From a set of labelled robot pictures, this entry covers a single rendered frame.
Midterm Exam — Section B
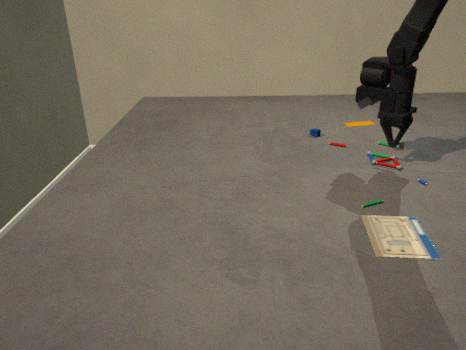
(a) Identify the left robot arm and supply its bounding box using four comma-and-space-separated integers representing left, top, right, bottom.
355, 0, 448, 113

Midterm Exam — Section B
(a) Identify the small cream cube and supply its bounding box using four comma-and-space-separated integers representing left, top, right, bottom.
395, 140, 405, 149

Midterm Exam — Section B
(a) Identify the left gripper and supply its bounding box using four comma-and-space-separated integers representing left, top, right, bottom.
378, 89, 417, 148

